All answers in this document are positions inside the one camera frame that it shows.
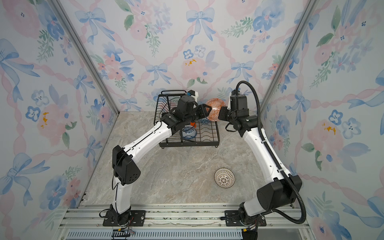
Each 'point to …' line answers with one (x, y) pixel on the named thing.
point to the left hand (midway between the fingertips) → (211, 106)
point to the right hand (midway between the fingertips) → (222, 109)
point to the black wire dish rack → (197, 133)
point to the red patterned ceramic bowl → (216, 104)
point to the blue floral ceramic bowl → (188, 132)
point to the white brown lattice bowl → (224, 178)
